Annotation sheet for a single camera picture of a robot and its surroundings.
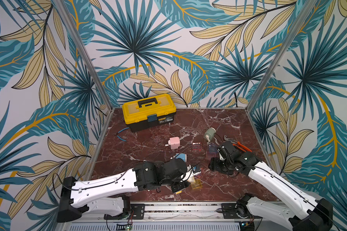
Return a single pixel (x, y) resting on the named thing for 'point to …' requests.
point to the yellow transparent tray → (197, 185)
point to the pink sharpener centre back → (174, 142)
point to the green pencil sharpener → (209, 134)
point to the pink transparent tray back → (196, 146)
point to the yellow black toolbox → (149, 112)
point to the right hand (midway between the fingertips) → (212, 167)
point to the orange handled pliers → (237, 144)
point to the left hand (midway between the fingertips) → (184, 180)
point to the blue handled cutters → (120, 131)
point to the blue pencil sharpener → (182, 156)
